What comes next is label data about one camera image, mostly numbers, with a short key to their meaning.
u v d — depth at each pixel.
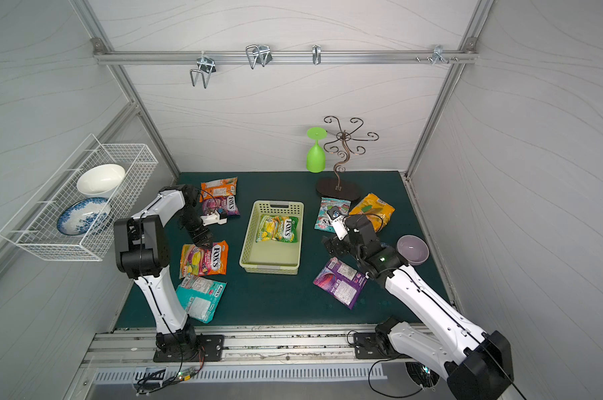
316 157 0.95
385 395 0.66
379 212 1.02
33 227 0.57
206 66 0.78
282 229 0.98
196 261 0.90
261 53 0.76
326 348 0.75
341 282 0.85
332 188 1.14
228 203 1.07
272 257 0.92
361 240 0.56
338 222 0.66
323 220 1.01
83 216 0.65
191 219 0.82
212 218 0.88
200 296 0.82
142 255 0.55
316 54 0.79
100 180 0.72
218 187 1.12
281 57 0.78
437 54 0.77
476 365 0.37
